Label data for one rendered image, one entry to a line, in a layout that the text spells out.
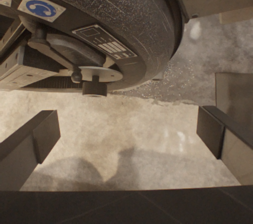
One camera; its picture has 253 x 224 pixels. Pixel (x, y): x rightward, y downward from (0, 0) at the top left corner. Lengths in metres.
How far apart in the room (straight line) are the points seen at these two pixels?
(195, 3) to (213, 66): 0.80
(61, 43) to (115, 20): 0.10
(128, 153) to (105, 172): 0.15
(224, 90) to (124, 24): 0.84
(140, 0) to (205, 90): 0.82
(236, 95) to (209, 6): 0.81
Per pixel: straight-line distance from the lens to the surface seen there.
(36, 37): 0.24
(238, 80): 1.03
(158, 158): 0.94
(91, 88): 0.36
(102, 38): 0.23
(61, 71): 0.67
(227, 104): 0.99
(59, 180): 1.08
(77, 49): 0.28
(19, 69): 0.35
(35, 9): 0.19
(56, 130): 0.16
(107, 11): 0.18
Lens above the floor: 0.92
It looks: 80 degrees down
